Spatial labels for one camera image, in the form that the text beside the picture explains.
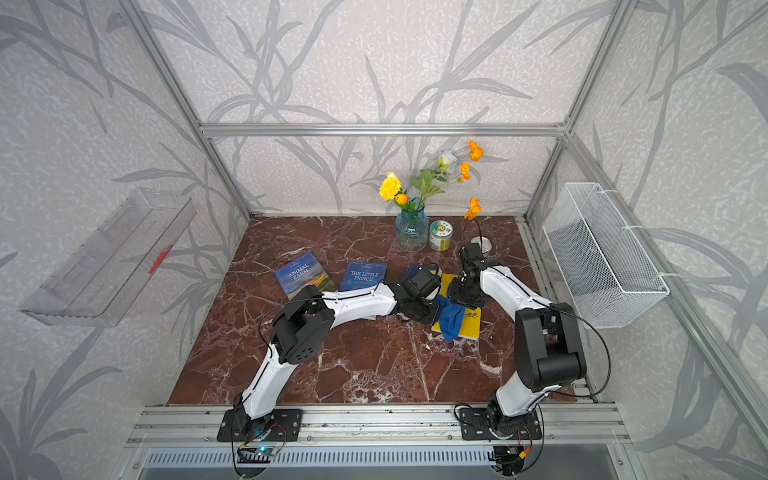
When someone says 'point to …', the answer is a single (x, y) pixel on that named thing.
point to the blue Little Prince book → (359, 275)
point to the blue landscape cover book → (306, 270)
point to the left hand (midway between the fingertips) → (438, 321)
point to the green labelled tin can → (440, 235)
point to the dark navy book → (410, 270)
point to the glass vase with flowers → (412, 226)
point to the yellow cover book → (471, 316)
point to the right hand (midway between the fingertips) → (456, 297)
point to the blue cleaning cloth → (450, 318)
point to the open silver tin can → (484, 242)
